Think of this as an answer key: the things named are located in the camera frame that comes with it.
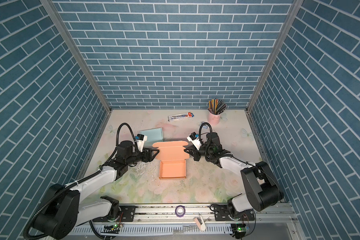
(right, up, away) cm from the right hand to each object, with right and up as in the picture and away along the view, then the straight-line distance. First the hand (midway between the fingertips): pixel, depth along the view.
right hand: (185, 148), depth 85 cm
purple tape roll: (-4, -30, -11) cm, 32 cm away
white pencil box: (-4, +19, +30) cm, 36 cm away
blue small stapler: (+9, +13, -15) cm, 22 cm away
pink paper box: (-7, -4, -2) cm, 8 cm away
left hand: (-17, -1, 0) cm, 17 cm away
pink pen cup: (+21, +17, +23) cm, 35 cm away
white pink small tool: (+7, -32, -15) cm, 36 cm away
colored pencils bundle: (+23, +27, +22) cm, 42 cm away
